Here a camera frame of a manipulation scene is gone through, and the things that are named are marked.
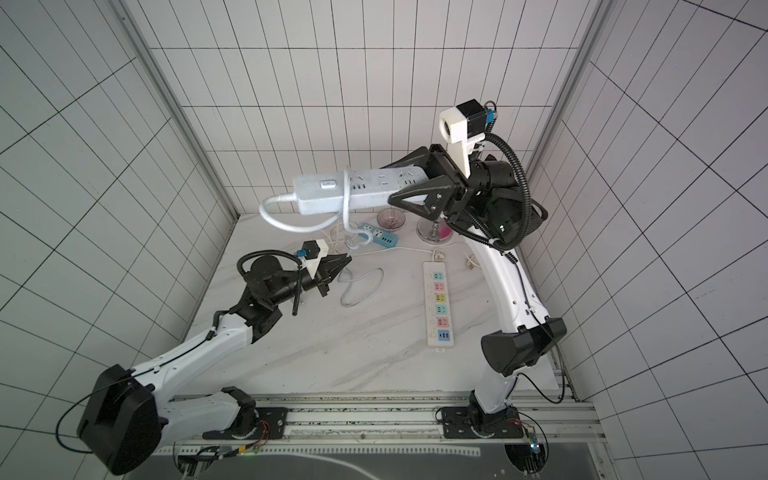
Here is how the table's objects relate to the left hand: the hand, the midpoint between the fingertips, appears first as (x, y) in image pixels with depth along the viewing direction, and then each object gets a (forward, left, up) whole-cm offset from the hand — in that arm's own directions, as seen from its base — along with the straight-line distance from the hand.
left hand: (346, 260), depth 73 cm
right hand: (-12, -10, +32) cm, 36 cm away
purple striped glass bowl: (+39, -11, -26) cm, 48 cm away
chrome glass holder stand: (+34, -28, -27) cm, 52 cm away
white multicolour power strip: (+1, -26, -25) cm, 36 cm away
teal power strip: (+29, -7, -24) cm, 38 cm away
